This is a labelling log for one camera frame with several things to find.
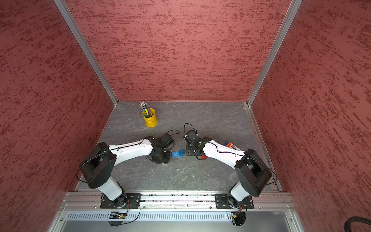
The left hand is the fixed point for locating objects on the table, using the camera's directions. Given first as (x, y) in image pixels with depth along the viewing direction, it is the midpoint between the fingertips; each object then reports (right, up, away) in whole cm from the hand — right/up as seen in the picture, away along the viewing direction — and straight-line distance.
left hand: (165, 164), depth 86 cm
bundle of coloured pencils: (-17, +37, +11) cm, 42 cm away
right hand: (+16, +6, +1) cm, 17 cm away
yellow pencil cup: (-12, +27, +12) cm, 32 cm away
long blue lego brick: (+8, +5, +3) cm, 10 cm away
